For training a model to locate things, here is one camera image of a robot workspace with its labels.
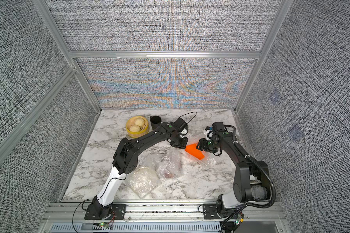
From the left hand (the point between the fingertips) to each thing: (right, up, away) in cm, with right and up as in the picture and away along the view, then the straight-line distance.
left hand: (189, 146), depth 90 cm
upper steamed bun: (-34, +16, +15) cm, 41 cm away
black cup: (-24, +16, +22) cm, 36 cm away
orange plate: (+2, -2, +2) cm, 3 cm away
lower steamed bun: (-37, +11, +10) cm, 39 cm away
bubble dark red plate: (-13, -8, -6) cm, 16 cm away
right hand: (+7, +2, -2) cm, 8 cm away
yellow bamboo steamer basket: (-30, +11, +15) cm, 35 cm away
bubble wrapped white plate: (-26, -17, -11) cm, 33 cm away
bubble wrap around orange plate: (+11, -6, -6) cm, 14 cm away
